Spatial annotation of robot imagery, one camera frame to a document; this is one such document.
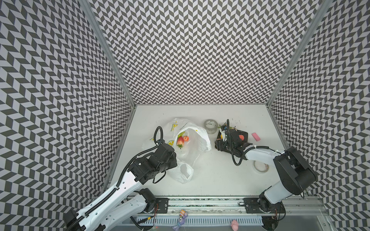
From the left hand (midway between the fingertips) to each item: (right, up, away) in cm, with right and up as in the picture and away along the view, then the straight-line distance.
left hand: (175, 160), depth 74 cm
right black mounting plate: (+40, -23, -1) cm, 46 cm away
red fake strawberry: (+1, +6, +19) cm, 20 cm away
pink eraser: (+53, +9, +25) cm, 60 cm away
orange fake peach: (+5, +9, +21) cm, 23 cm away
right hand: (+27, +5, +20) cm, 34 cm away
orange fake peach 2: (+42, +9, +22) cm, 49 cm away
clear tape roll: (+23, +16, +31) cm, 42 cm away
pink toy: (+29, -28, -7) cm, 41 cm away
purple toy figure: (+4, -24, -6) cm, 25 cm away
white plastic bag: (+13, +10, 0) cm, 16 cm away
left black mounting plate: (-7, -22, -1) cm, 23 cm away
